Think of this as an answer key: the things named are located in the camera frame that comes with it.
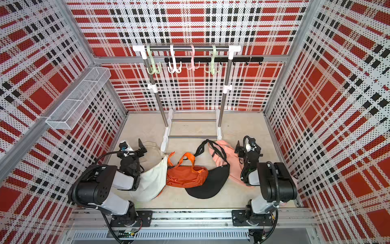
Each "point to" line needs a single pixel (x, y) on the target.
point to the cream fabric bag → (152, 181)
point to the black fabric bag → (217, 177)
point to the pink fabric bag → (235, 166)
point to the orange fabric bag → (184, 174)
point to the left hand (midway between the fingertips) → (135, 141)
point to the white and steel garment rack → (192, 128)
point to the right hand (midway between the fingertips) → (248, 141)
